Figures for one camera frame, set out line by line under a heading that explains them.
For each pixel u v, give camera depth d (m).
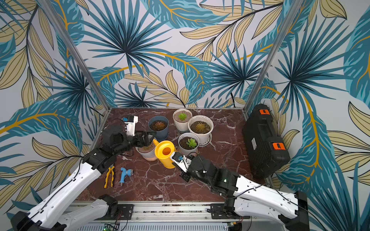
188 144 0.88
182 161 0.54
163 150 0.65
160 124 0.97
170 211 0.75
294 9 0.69
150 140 0.64
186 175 0.58
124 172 0.85
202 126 0.95
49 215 0.38
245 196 0.45
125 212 0.73
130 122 0.62
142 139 0.62
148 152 0.82
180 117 1.00
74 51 0.84
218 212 0.72
